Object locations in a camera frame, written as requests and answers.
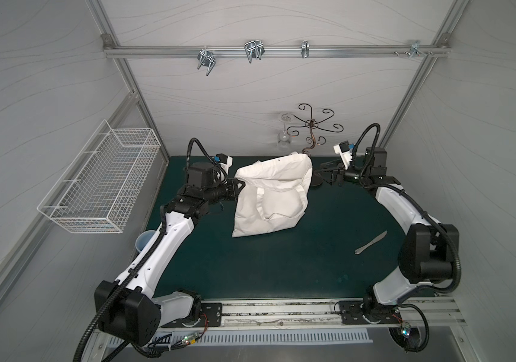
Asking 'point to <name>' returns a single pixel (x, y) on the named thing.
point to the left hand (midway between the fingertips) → (244, 183)
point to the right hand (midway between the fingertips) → (319, 168)
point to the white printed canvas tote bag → (274, 195)
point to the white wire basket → (95, 193)
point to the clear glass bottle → (284, 142)
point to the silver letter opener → (377, 238)
